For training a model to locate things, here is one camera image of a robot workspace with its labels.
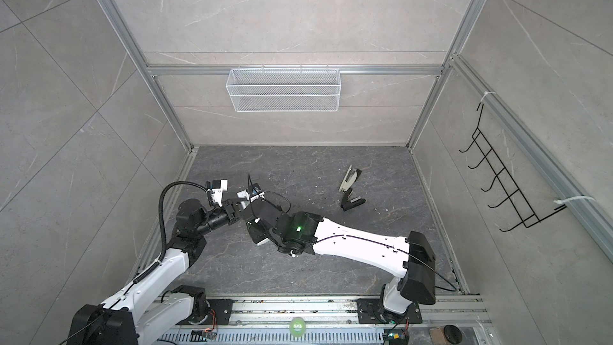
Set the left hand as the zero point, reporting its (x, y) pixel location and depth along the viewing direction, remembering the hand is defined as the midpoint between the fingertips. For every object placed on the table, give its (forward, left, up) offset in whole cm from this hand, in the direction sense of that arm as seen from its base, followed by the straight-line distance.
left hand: (254, 197), depth 75 cm
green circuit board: (-37, -42, -21) cm, 60 cm away
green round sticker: (-33, -13, -22) cm, 42 cm away
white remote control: (-17, -5, +6) cm, 19 cm away
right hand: (-7, -1, +1) cm, 7 cm away
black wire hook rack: (-10, -74, +10) cm, 75 cm away
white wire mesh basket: (+49, -8, +8) cm, 50 cm away
